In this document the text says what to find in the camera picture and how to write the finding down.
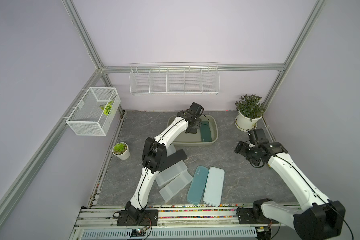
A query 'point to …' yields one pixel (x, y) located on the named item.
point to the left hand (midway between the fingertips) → (195, 123)
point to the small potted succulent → (121, 150)
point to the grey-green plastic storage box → (191, 139)
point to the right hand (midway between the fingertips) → (240, 151)
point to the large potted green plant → (250, 109)
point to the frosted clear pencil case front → (175, 186)
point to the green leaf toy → (107, 107)
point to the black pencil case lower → (176, 157)
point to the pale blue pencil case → (214, 188)
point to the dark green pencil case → (206, 135)
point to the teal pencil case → (198, 185)
